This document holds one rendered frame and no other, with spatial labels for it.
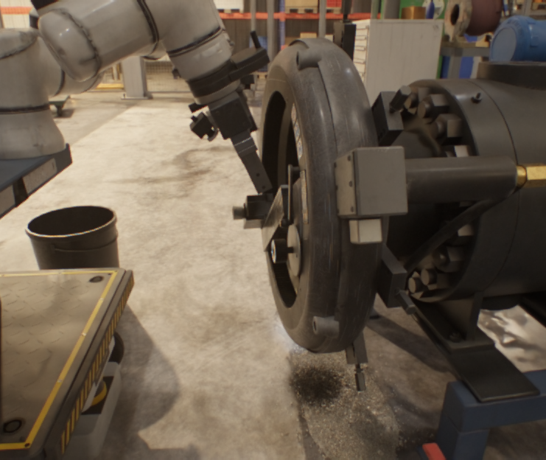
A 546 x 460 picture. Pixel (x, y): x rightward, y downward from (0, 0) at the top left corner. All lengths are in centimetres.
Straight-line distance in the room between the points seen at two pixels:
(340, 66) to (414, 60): 410
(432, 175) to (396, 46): 422
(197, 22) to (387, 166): 34
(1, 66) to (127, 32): 60
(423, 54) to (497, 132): 399
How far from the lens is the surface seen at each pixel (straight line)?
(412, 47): 498
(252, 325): 169
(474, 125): 105
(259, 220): 125
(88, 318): 126
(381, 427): 137
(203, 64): 67
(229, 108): 67
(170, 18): 66
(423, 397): 148
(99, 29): 64
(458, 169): 77
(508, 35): 156
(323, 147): 80
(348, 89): 86
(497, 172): 81
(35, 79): 123
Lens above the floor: 98
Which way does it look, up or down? 23 degrees down
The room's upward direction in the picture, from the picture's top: straight up
